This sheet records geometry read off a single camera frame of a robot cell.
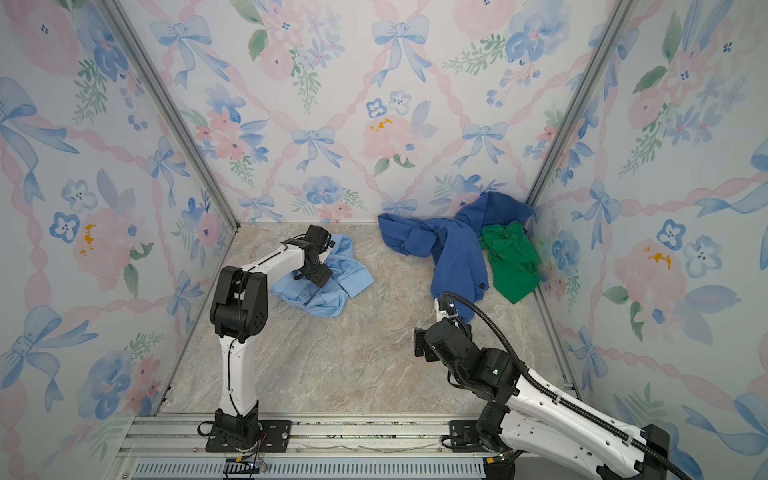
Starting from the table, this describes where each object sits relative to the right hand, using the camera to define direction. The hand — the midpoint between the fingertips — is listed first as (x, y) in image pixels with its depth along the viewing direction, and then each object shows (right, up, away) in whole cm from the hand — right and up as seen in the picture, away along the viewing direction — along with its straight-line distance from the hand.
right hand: (430, 328), depth 75 cm
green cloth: (+35, +17, +31) cm, 49 cm away
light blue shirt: (-30, +4, +19) cm, 36 cm away
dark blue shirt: (+11, +13, +19) cm, 26 cm away
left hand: (-37, +14, +28) cm, 49 cm away
